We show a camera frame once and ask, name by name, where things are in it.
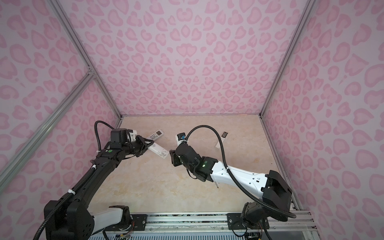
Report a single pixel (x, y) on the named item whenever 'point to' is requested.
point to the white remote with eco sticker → (159, 150)
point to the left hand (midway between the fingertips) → (154, 139)
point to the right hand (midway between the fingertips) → (173, 150)
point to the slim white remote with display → (223, 137)
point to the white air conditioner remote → (156, 135)
